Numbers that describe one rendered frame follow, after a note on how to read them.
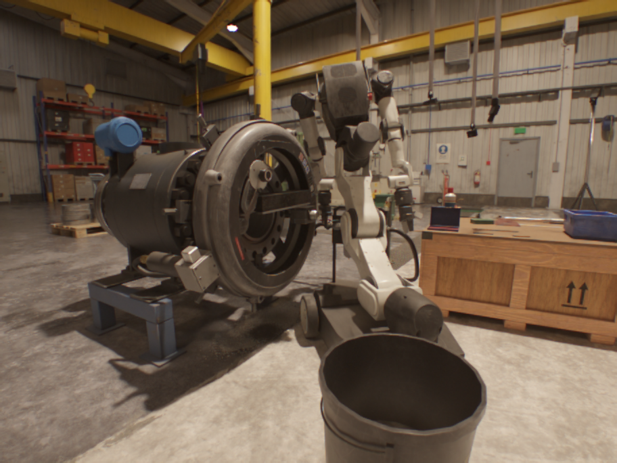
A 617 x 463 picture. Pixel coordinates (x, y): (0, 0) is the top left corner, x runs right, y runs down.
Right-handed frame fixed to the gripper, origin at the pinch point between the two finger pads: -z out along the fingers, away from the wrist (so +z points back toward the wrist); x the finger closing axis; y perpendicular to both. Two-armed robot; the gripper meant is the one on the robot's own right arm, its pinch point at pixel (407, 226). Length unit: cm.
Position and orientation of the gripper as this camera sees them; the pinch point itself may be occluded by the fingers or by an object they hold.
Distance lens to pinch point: 156.6
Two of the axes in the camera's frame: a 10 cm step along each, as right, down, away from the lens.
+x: 0.8, 0.9, 9.9
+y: -9.9, 1.2, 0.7
